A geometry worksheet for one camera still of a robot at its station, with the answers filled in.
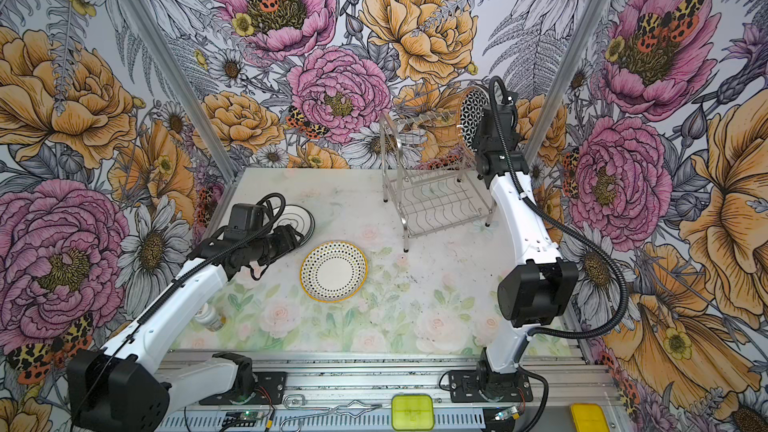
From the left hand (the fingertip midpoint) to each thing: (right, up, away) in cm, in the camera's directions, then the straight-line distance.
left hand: (295, 250), depth 82 cm
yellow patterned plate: (+7, -9, +13) cm, 18 cm away
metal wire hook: (+17, -36, -10) cm, 41 cm away
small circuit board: (-9, -37, -11) cm, 40 cm away
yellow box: (+72, -37, -11) cm, 82 cm away
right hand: (+53, +31, -1) cm, 61 cm away
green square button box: (+31, -35, -12) cm, 48 cm away
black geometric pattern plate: (+49, +38, +8) cm, 63 cm away
